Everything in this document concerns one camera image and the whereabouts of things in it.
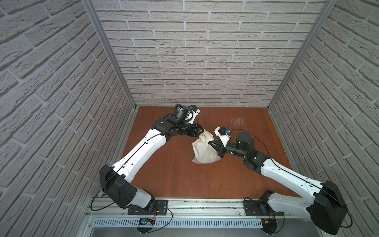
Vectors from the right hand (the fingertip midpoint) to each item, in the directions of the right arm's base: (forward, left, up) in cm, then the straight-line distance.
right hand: (206, 143), depth 72 cm
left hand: (+9, +3, +4) cm, 11 cm away
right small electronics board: (-34, -28, -24) cm, 50 cm away
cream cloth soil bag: (-1, 0, -8) cm, 8 cm away
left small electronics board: (-30, +32, -25) cm, 50 cm away
